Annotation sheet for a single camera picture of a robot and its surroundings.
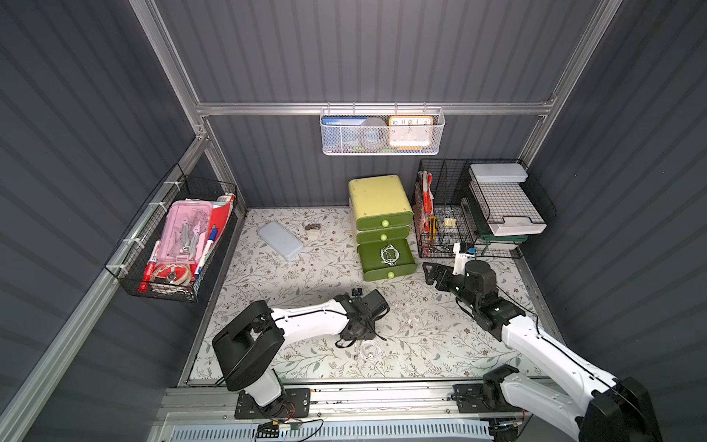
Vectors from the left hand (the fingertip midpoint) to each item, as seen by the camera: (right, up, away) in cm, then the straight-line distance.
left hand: (368, 334), depth 84 cm
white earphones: (+7, +21, +18) cm, 29 cm away
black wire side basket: (-55, +25, -21) cm, 64 cm away
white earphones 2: (+1, -4, -2) cm, 4 cm away
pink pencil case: (-50, +33, -11) cm, 61 cm away
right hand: (+22, +22, -2) cm, 31 cm away
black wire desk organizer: (+40, +38, +33) cm, 64 cm away
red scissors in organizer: (+26, +46, +31) cm, 61 cm away
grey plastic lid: (-34, +28, +25) cm, 51 cm away
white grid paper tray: (+48, +47, +15) cm, 69 cm away
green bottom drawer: (+2, +20, +15) cm, 25 cm away
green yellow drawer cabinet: (+5, +37, +8) cm, 39 cm away
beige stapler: (-22, +34, +29) cm, 50 cm away
